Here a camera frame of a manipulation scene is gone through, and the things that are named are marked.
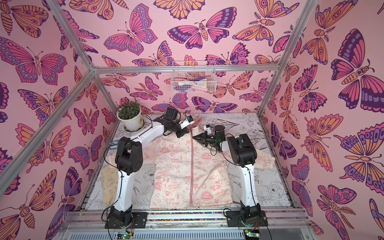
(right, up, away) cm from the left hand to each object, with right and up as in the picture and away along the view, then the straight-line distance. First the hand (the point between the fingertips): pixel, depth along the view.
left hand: (190, 129), depth 99 cm
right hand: (+3, -5, +1) cm, 6 cm away
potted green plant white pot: (-40, +10, +2) cm, 41 cm away
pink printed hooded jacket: (-6, -28, -9) cm, 30 cm away
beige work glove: (-47, -29, -11) cm, 56 cm away
